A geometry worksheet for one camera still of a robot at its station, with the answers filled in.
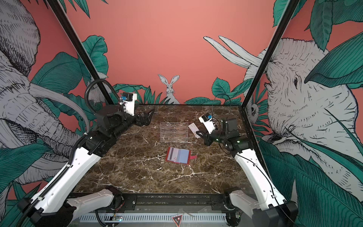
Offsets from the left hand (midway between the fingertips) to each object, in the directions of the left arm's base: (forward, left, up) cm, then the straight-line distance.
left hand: (146, 105), depth 64 cm
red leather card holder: (-7, -14, -40) cm, 43 cm away
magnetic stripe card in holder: (-6, -10, -39) cm, 41 cm away
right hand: (-6, -24, -13) cm, 28 cm away
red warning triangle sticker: (-41, -13, -39) cm, 58 cm away
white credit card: (-6, -22, -12) cm, 26 cm away
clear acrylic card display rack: (+9, -11, -36) cm, 39 cm away
